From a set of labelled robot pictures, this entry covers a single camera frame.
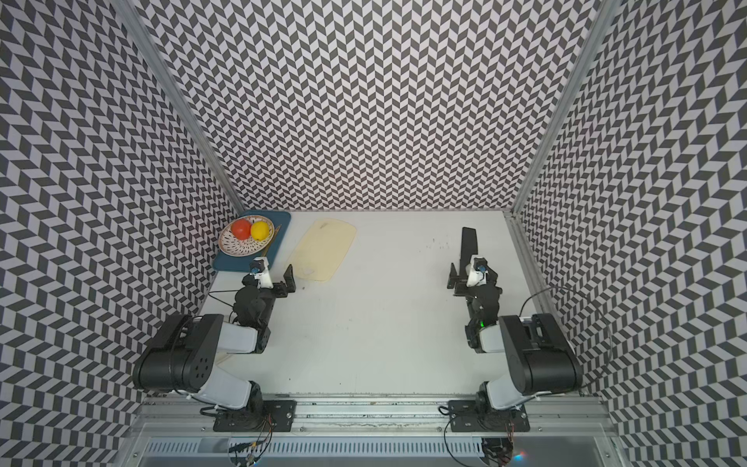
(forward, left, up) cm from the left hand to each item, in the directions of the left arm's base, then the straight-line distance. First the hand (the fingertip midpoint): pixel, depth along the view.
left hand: (276, 267), depth 91 cm
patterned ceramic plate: (+16, +25, -9) cm, 31 cm away
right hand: (-1, -60, 0) cm, 60 cm away
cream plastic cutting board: (+16, -10, -11) cm, 22 cm away
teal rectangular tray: (+29, +8, -9) cm, 31 cm away
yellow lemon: (+19, +12, -4) cm, 23 cm away
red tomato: (+21, +20, -5) cm, 29 cm away
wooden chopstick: (+12, +10, -8) cm, 17 cm away
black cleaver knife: (+16, -66, -11) cm, 68 cm away
